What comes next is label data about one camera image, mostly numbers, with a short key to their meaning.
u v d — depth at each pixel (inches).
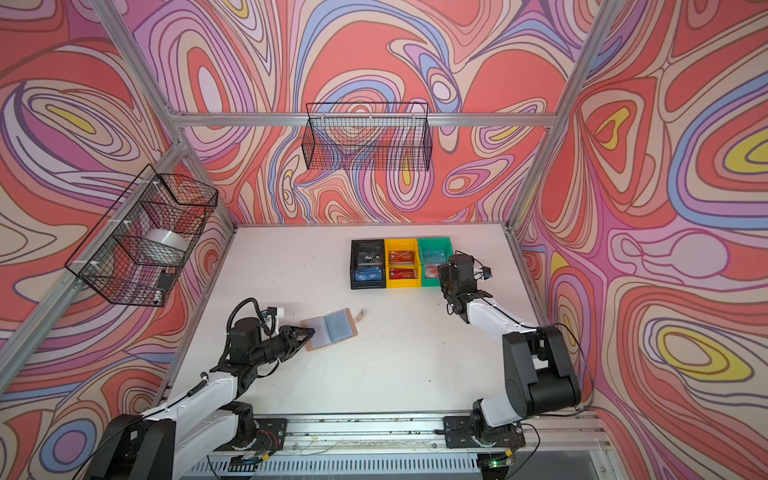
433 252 42.3
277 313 31.6
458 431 28.6
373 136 37.9
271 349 28.8
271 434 28.8
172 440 17.2
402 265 42.0
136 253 29.2
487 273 32.4
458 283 27.7
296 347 30.0
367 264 41.5
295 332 31.0
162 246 27.6
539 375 17.3
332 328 35.8
